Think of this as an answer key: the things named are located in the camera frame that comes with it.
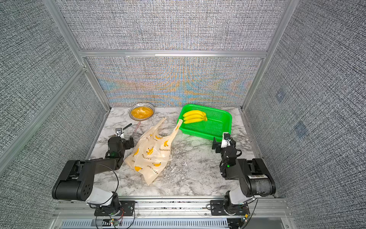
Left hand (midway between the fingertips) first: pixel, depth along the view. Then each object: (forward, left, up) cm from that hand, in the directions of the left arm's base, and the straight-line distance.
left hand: (125, 135), depth 93 cm
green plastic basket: (+14, -66, -8) cm, 67 cm away
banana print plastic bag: (-13, -18, -1) cm, 22 cm away
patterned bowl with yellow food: (+23, -7, -2) cm, 24 cm away
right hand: (-4, -63, +3) cm, 63 cm away
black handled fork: (+14, +4, -9) cm, 17 cm away
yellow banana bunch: (+16, -46, -2) cm, 49 cm away
